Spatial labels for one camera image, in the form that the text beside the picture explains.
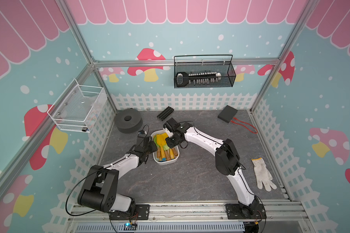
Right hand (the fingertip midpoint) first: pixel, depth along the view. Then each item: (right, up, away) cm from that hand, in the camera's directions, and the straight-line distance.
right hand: (170, 143), depth 93 cm
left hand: (-10, -2, 0) cm, 10 cm away
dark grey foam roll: (-32, +15, +13) cm, 38 cm away
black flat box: (+46, +21, +26) cm, 57 cm away
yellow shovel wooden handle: (-5, -5, -2) cm, 7 cm away
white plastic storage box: (-8, +7, +7) cm, 13 cm away
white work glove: (+55, -18, -8) cm, 58 cm away
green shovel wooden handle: (-7, -5, -2) cm, 9 cm away
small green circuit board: (-19, -39, -20) cm, 48 cm away
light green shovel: (-2, -5, +1) cm, 6 cm away
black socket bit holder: (+8, +40, -3) cm, 41 cm away
